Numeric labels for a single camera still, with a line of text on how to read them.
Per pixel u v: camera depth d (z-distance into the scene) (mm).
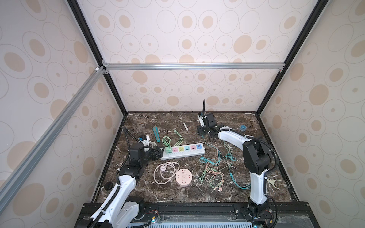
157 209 744
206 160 899
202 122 816
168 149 897
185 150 944
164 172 875
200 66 919
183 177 833
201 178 841
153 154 714
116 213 424
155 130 1064
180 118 1164
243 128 1096
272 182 833
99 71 856
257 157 529
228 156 944
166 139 949
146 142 730
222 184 827
